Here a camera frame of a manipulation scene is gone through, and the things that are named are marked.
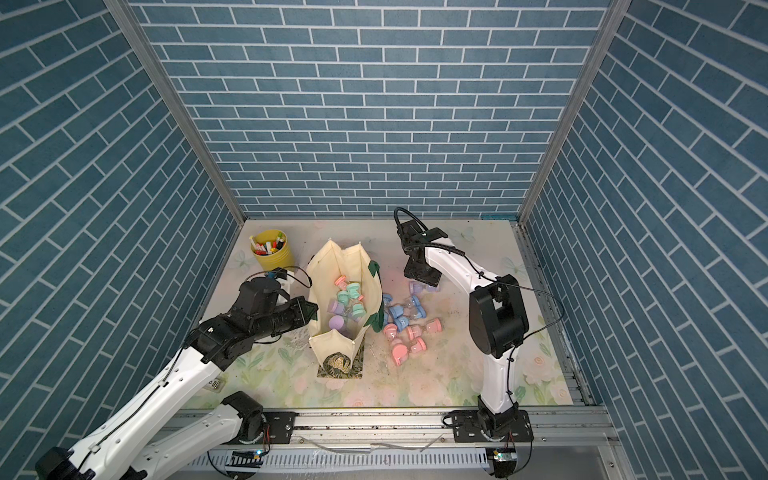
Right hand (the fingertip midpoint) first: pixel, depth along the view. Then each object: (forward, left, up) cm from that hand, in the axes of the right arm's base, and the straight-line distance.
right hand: (421, 277), depth 93 cm
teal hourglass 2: (-6, +21, -2) cm, 22 cm away
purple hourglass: (0, +1, -6) cm, 6 cm away
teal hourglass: (-5, +25, -6) cm, 26 cm away
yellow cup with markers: (+4, +48, +5) cm, 49 cm away
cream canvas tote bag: (-25, +20, +8) cm, 33 cm away
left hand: (-19, +24, +11) cm, 32 cm away
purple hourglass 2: (-12, +25, -1) cm, 27 cm away
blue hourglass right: (-7, +2, -7) cm, 10 cm away
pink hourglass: (-2, +25, -2) cm, 25 cm away
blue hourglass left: (-10, +8, -6) cm, 14 cm away
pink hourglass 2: (-16, +1, -6) cm, 17 cm away
